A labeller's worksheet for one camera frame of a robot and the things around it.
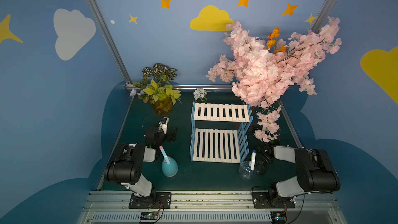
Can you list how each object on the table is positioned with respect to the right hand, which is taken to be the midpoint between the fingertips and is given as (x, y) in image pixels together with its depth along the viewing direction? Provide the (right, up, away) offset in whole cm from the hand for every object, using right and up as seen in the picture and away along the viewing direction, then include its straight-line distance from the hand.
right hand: (264, 125), depth 95 cm
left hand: (-60, +1, -1) cm, 60 cm away
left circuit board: (-65, -40, -24) cm, 80 cm away
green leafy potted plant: (-66, +23, -5) cm, 70 cm away
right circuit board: (-3, -41, -23) cm, 47 cm away
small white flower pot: (-41, +20, +9) cm, 46 cm away
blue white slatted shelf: (-29, -5, +3) cm, 29 cm away
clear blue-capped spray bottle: (-17, -20, -18) cm, 32 cm away
